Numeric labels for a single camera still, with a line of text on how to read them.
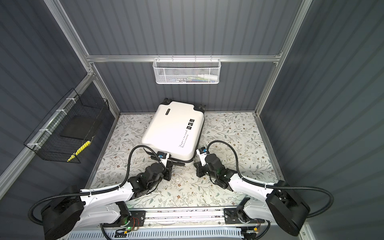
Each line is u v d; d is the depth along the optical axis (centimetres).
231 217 74
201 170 74
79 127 73
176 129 84
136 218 72
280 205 42
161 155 72
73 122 76
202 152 74
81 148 69
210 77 86
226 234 71
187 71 124
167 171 73
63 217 42
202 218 76
